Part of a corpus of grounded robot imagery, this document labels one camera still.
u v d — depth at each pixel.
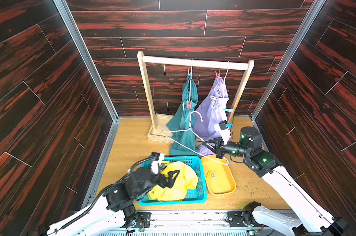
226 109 0.68
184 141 0.80
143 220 0.73
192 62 0.67
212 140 0.62
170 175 0.58
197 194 0.80
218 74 0.84
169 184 0.58
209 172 0.89
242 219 0.72
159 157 0.58
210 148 0.63
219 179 0.87
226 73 0.93
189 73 0.86
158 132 1.04
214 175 0.88
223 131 0.56
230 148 0.57
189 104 0.69
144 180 0.48
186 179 0.82
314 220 0.38
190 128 0.65
